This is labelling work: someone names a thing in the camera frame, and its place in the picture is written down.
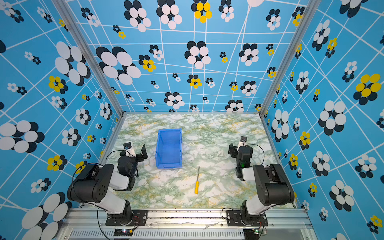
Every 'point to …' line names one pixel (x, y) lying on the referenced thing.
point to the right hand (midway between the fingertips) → (241, 144)
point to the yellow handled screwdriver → (196, 187)
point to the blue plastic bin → (168, 153)
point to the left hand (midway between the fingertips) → (137, 145)
